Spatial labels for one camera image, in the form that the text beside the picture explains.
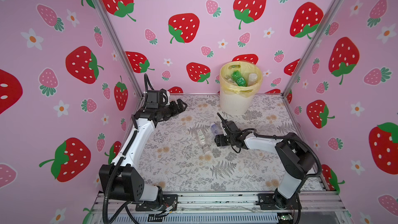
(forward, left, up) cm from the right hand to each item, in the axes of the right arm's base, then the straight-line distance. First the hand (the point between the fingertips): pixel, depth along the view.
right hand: (218, 138), depth 94 cm
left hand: (+3, +21, +24) cm, 32 cm away
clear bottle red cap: (+32, -18, +23) cm, 43 cm away
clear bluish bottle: (+7, +3, -1) cm, 8 cm away
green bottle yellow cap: (+34, -11, +19) cm, 41 cm away
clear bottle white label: (-3, +9, +2) cm, 9 cm away
